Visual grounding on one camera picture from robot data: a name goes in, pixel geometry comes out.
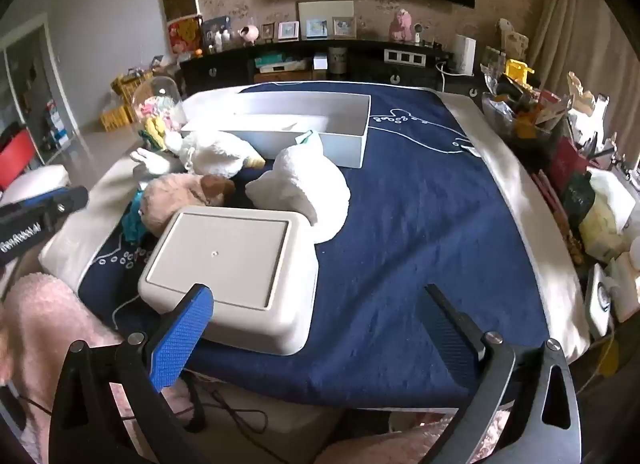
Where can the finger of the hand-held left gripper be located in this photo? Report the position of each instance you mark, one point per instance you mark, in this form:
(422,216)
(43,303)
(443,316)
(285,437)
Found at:
(65,199)

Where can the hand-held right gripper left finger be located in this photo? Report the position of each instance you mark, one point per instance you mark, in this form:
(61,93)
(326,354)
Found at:
(182,339)

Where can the white board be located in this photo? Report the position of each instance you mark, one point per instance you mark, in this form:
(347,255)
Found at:
(325,9)

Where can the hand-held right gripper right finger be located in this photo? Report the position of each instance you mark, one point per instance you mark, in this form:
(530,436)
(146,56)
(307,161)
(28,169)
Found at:
(450,321)

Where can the white fluffy plush toy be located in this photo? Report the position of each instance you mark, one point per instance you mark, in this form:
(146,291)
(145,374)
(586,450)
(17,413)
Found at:
(215,154)

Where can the cream spotted figure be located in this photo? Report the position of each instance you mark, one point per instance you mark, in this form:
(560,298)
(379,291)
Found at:
(512,37)

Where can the grey cylinder speaker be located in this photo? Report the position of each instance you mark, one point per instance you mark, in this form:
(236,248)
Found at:
(338,62)

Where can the white bed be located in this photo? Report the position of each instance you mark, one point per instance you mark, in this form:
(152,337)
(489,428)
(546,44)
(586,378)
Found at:
(525,204)

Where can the clear bowl of clutter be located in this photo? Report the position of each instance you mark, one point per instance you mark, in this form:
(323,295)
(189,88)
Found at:
(520,114)

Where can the beige square lid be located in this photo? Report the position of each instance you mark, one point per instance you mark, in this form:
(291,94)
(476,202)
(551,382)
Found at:
(225,254)

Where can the white cat plush teal bow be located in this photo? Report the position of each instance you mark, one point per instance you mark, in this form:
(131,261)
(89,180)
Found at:
(305,184)

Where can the navy blue blanket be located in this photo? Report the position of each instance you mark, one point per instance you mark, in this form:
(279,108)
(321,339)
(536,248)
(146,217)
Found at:
(425,224)

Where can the black cabinet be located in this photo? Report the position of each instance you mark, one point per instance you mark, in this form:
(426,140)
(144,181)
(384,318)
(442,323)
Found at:
(365,69)

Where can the beige plush toy brown ear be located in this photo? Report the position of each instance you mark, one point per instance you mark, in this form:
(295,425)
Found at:
(170,199)

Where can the white router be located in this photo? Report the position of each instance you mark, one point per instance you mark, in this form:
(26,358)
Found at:
(465,54)

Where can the white rectangular tray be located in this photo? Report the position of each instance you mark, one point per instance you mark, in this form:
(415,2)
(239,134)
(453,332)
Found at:
(340,147)

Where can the pink plush figure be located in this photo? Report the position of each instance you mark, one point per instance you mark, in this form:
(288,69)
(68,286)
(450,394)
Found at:
(400,24)

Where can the yellow plastic crate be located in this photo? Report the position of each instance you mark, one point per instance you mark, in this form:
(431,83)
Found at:
(117,118)
(130,84)

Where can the teal doll jacket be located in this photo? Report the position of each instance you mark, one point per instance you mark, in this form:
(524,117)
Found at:
(134,224)

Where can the pink round ornament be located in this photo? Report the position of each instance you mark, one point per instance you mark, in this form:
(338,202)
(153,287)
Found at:
(249,34)

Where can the small white camera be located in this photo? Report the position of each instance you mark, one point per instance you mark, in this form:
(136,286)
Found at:
(419,34)

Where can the pale yellow bag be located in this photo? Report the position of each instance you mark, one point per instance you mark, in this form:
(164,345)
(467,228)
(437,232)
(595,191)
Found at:
(605,229)

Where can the dark green bag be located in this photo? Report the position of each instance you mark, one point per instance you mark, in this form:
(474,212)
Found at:
(577,199)

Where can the glass dome with flowers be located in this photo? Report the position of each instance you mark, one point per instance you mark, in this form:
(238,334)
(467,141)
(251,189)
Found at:
(160,94)

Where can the small white box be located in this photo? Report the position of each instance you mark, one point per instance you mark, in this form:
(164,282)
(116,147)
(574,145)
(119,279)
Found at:
(320,64)

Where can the small picture frame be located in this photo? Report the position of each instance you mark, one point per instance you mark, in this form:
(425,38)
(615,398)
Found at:
(289,30)
(344,27)
(316,28)

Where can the white triple frame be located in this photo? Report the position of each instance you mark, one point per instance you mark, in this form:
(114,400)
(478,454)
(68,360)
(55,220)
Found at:
(405,56)

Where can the teal flat box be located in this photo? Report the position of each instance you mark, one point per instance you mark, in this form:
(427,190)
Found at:
(280,63)

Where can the person's pink fluffy clothing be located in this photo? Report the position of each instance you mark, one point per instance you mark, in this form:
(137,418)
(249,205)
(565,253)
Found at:
(45,314)

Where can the red chair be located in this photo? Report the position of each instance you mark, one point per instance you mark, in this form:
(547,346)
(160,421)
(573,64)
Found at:
(17,154)

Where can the yellow toy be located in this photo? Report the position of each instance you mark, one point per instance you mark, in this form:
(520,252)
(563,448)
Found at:
(519,72)

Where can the beige curtain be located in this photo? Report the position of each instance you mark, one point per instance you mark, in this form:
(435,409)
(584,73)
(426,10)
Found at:
(575,34)

